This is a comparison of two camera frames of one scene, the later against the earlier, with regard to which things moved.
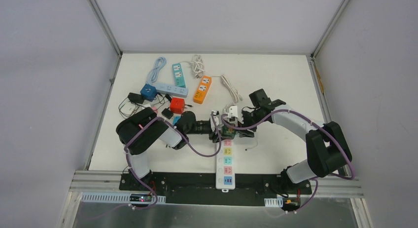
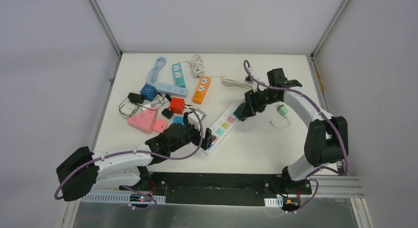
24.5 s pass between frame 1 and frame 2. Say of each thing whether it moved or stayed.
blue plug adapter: stayed
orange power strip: stayed
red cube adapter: stayed
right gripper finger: moved
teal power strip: stayed
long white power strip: moved
